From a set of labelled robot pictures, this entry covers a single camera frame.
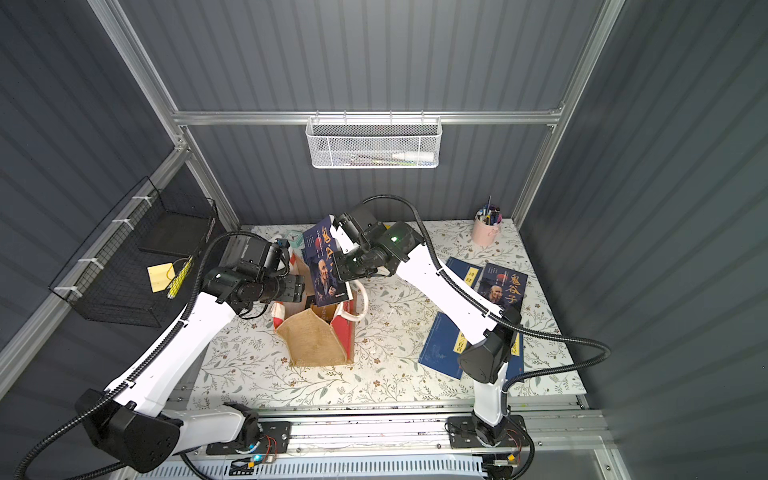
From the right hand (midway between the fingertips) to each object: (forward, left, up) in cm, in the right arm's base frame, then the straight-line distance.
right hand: (336, 271), depth 70 cm
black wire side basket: (-3, +52, +2) cm, 52 cm away
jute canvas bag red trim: (-8, +8, -18) cm, 21 cm away
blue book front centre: (-6, -29, -30) cm, 42 cm away
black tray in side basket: (+16, +45, -1) cm, 48 cm away
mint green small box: (+7, +10, +4) cm, 13 cm away
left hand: (0, +13, -7) cm, 15 cm away
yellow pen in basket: (-5, +38, -2) cm, 38 cm away
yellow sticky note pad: (0, +44, -3) cm, 45 cm away
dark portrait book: (+7, +5, +1) cm, 8 cm away
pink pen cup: (+35, -47, -22) cm, 63 cm away
